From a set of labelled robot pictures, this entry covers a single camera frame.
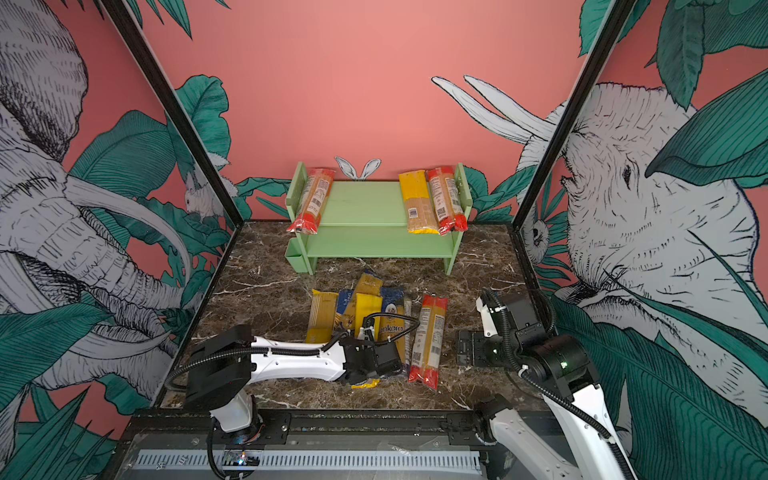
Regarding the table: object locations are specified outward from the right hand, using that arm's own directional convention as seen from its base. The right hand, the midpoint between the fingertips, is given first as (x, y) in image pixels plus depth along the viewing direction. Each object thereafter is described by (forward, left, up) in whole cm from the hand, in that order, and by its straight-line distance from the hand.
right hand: (466, 341), depth 65 cm
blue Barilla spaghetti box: (+23, +32, -21) cm, 45 cm away
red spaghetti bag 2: (+38, +1, +7) cm, 39 cm away
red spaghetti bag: (+42, +39, +7) cm, 57 cm away
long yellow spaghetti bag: (+18, +24, -16) cm, 34 cm away
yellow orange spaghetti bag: (+34, +9, +6) cm, 35 cm away
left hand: (+3, +23, -20) cm, 31 cm away
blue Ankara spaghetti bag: (+12, +17, -18) cm, 27 cm away
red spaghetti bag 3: (+8, +6, -21) cm, 23 cm away
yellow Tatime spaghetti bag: (+15, +39, -21) cm, 47 cm away
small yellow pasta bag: (+28, +25, -20) cm, 42 cm away
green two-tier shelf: (+40, +44, +11) cm, 60 cm away
